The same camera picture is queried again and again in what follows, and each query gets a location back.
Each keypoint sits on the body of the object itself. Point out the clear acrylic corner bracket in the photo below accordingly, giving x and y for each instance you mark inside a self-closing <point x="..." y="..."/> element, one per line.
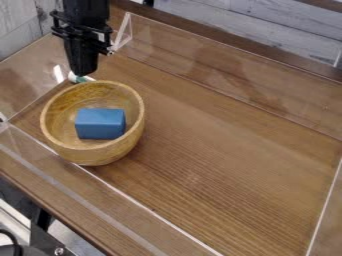
<point x="124" y="33"/>

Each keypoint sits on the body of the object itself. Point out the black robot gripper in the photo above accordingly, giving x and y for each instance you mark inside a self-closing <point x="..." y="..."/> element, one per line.
<point x="80" y="25"/>

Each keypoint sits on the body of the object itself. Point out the green white marker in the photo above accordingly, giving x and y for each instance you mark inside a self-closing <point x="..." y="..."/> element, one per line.
<point x="76" y="79"/>

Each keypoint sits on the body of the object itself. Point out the blue rectangular block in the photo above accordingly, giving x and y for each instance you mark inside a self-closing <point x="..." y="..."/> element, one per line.
<point x="100" y="123"/>

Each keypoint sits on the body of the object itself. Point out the clear acrylic tray wall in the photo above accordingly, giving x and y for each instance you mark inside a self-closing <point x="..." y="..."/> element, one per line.
<point x="107" y="234"/>

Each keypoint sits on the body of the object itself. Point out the brown wooden bowl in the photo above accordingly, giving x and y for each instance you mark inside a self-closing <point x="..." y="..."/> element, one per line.
<point x="99" y="94"/>

